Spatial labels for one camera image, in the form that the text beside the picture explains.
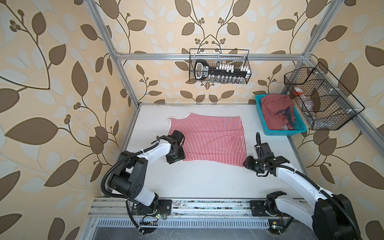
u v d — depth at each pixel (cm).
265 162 64
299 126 98
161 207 74
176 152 76
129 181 44
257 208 74
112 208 76
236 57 91
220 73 85
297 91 81
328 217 40
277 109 106
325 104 73
